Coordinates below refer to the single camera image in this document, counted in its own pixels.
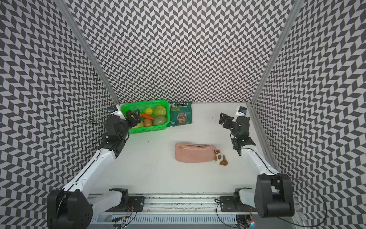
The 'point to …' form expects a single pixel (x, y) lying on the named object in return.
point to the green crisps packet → (180, 113)
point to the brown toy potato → (147, 122)
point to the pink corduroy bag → (194, 153)
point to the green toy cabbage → (159, 110)
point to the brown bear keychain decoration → (219, 157)
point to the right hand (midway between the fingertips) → (226, 117)
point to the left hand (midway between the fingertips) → (133, 113)
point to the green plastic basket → (142, 106)
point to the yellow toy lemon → (148, 111)
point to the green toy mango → (160, 120)
